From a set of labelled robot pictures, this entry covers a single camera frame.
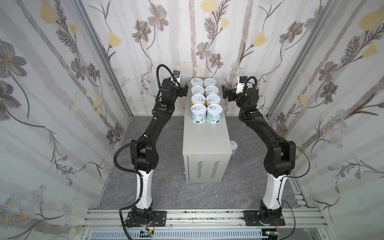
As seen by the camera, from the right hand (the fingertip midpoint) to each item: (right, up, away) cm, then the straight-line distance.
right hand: (232, 78), depth 80 cm
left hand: (-31, +3, +3) cm, 31 cm away
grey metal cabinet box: (-15, -36, -19) cm, 43 cm away
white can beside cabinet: (+6, -39, +16) cm, 43 cm away
